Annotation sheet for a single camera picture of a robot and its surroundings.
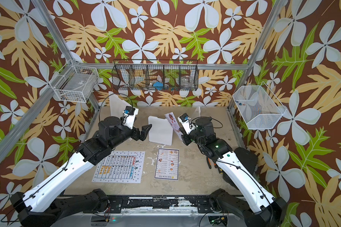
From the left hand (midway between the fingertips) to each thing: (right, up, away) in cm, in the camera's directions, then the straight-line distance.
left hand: (144, 120), depth 67 cm
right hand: (+18, -4, +6) cm, 19 cm away
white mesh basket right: (+66, +8, +17) cm, 69 cm away
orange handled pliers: (+38, -28, +21) cm, 52 cm away
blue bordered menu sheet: (+11, -30, +22) cm, 38 cm away
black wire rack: (+3, +32, +31) cm, 45 cm away
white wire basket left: (-46, +23, +19) cm, 55 cm away
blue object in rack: (+5, +23, +26) cm, 35 cm away
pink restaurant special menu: (+16, -4, +9) cm, 19 cm away
